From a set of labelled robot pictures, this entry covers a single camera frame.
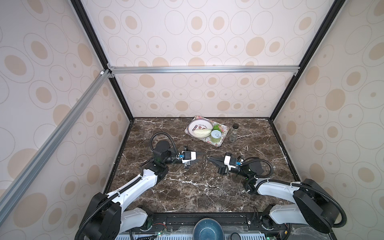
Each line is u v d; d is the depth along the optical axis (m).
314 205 0.43
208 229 0.71
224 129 1.13
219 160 0.64
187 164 0.63
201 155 1.00
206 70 0.95
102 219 0.40
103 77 0.84
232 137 1.03
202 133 1.06
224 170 0.65
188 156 0.56
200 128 1.13
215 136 1.02
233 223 0.75
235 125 1.03
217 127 1.03
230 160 0.57
